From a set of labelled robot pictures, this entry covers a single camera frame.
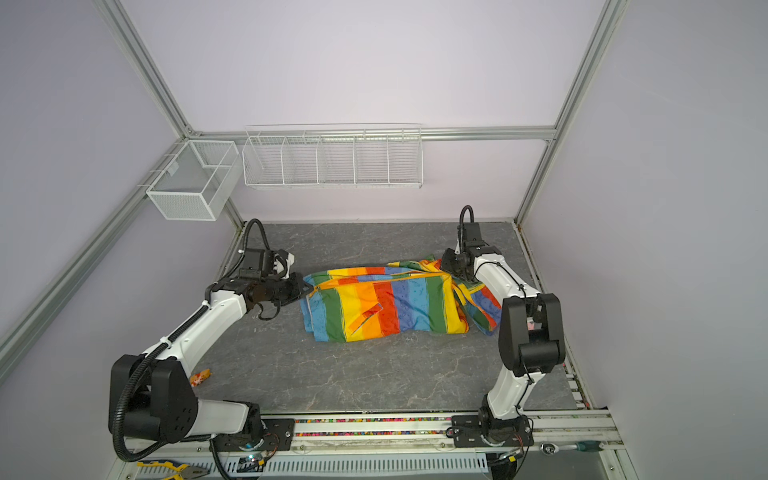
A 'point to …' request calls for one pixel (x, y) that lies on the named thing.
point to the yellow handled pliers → (185, 471)
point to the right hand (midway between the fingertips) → (448, 266)
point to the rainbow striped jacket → (403, 297)
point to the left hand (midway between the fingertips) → (312, 290)
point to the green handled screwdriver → (551, 448)
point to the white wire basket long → (333, 155)
